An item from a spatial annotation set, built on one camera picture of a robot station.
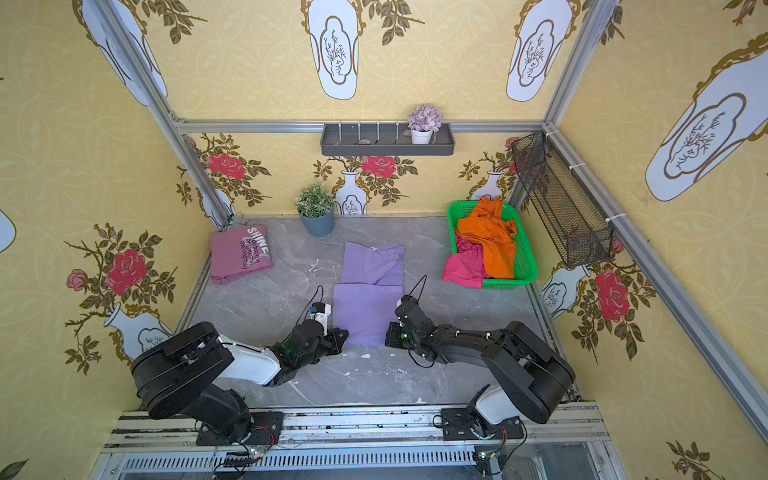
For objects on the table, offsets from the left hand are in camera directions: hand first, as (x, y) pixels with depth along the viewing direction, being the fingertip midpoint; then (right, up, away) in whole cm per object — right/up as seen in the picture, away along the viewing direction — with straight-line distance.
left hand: (353, 334), depth 89 cm
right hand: (+10, -1, -1) cm, 10 cm away
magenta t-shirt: (+35, +20, +4) cm, 40 cm away
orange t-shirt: (+49, +30, +17) cm, 60 cm away
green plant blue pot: (-15, +40, +16) cm, 46 cm away
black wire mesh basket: (+65, +30, -5) cm, 71 cm away
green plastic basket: (+56, +21, +9) cm, 60 cm away
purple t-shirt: (+5, +14, +9) cm, 17 cm away
